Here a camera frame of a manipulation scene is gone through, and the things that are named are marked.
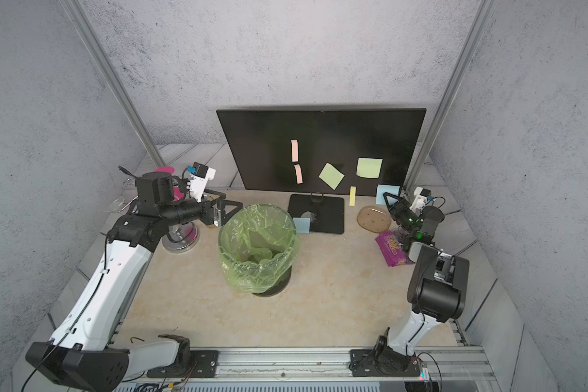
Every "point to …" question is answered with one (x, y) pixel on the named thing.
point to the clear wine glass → (118, 203)
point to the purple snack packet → (391, 247)
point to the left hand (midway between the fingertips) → (234, 200)
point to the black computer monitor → (319, 151)
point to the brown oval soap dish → (374, 219)
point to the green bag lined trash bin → (257, 244)
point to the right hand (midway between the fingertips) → (385, 194)
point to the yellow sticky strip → (352, 195)
